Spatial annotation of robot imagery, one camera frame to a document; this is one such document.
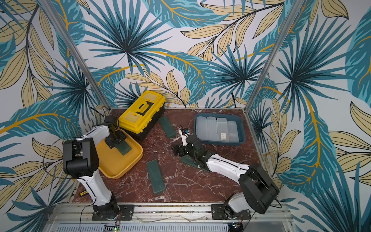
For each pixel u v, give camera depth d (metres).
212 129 1.03
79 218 0.72
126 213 0.73
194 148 0.64
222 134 0.97
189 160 0.91
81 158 0.50
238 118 1.16
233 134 1.01
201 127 1.06
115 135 0.82
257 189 0.43
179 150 0.74
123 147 0.93
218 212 0.73
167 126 1.07
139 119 0.90
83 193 0.77
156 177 0.84
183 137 0.75
